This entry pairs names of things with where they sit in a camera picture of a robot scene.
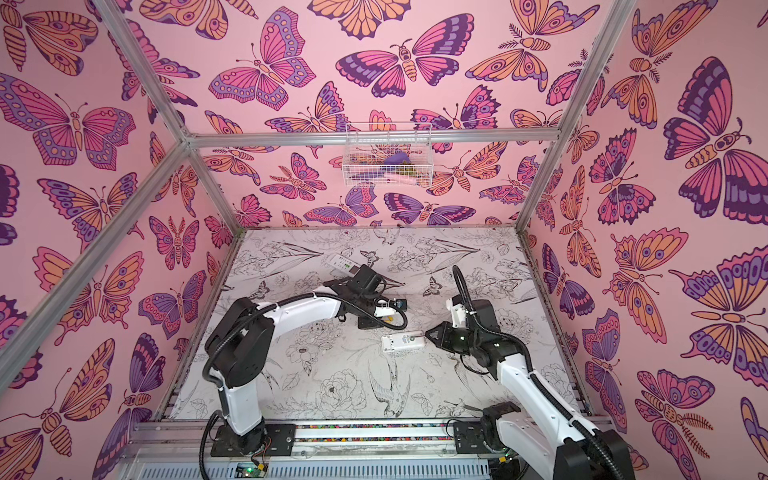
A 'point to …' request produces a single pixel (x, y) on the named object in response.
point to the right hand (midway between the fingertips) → (429, 330)
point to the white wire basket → (388, 154)
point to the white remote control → (400, 342)
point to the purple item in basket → (397, 158)
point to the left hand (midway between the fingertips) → (385, 310)
